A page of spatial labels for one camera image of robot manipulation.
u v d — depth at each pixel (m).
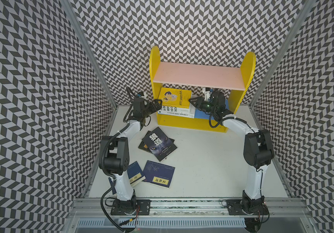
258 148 0.52
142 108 0.75
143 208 0.72
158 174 0.83
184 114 0.93
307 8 0.68
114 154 0.50
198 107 0.80
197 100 0.82
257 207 0.68
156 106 0.84
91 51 0.89
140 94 0.83
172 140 0.96
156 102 0.84
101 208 0.64
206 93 0.83
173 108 0.89
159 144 0.93
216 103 0.72
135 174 0.81
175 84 0.76
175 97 0.91
